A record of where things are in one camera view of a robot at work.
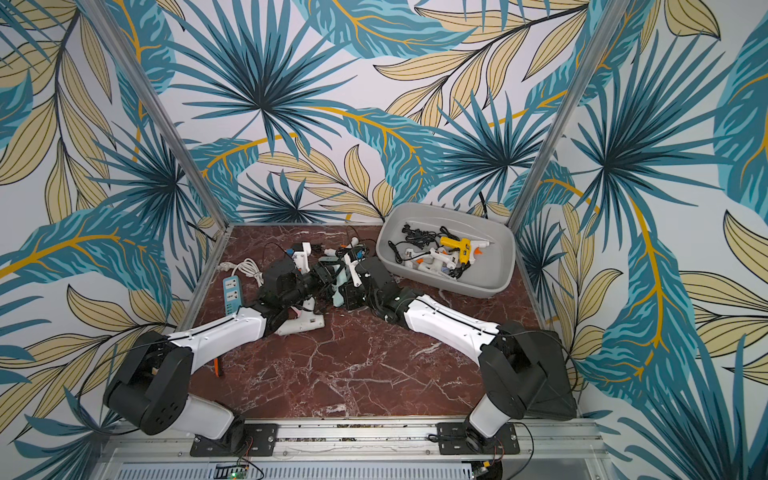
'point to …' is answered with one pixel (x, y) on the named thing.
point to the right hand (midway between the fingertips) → (344, 286)
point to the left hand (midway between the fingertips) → (344, 268)
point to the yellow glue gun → (464, 246)
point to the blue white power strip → (232, 294)
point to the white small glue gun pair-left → (474, 244)
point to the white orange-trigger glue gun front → (420, 263)
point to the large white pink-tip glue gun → (302, 321)
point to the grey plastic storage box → (408, 230)
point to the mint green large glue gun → (342, 276)
